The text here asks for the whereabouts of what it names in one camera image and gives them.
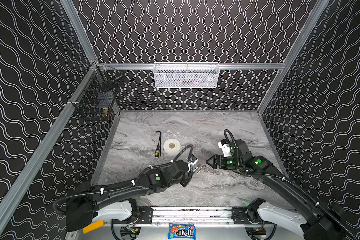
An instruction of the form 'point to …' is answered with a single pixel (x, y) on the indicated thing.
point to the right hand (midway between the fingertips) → (212, 162)
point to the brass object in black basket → (105, 110)
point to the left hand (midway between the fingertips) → (196, 173)
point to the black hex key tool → (158, 150)
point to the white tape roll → (172, 145)
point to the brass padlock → (200, 166)
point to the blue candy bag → (181, 231)
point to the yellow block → (93, 225)
